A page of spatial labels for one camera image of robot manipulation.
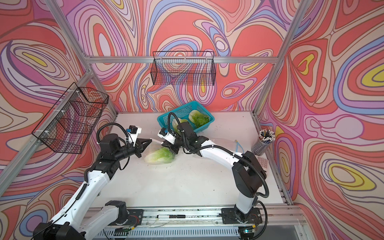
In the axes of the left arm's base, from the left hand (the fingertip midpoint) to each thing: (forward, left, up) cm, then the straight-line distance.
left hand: (151, 141), depth 75 cm
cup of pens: (+7, -63, -5) cm, 63 cm away
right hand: (+1, -6, -7) cm, 9 cm away
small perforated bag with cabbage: (-1, -1, -12) cm, 12 cm away
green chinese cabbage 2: (+27, -25, -12) cm, 39 cm away
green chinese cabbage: (+26, -9, -15) cm, 32 cm away
